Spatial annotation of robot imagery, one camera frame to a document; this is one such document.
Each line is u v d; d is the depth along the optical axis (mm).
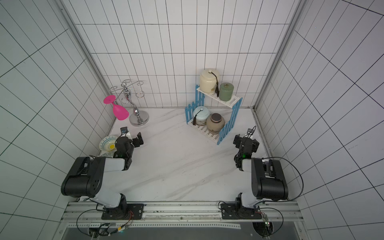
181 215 725
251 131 794
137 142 848
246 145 693
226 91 830
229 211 726
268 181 451
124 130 794
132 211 724
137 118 1104
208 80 847
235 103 855
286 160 462
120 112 945
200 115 999
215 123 923
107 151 923
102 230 1069
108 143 976
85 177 460
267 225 693
